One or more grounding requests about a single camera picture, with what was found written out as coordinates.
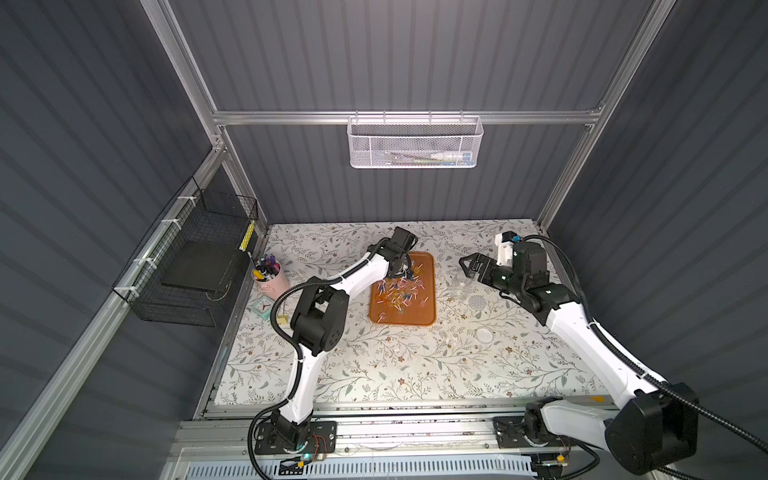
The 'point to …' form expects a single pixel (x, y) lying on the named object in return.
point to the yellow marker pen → (247, 236)
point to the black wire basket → (183, 272)
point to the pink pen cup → (268, 273)
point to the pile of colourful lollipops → (400, 292)
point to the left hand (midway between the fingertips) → (379, 248)
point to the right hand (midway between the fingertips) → (477, 263)
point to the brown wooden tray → (413, 315)
